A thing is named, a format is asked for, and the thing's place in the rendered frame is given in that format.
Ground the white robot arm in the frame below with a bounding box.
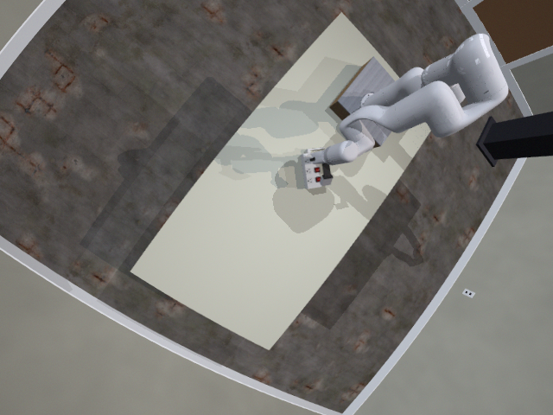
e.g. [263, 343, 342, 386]
[320, 34, 508, 186]

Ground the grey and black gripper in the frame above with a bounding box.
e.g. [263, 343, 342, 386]
[309, 150, 328, 164]

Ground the white power strip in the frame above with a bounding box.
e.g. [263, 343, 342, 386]
[301, 148, 325, 189]

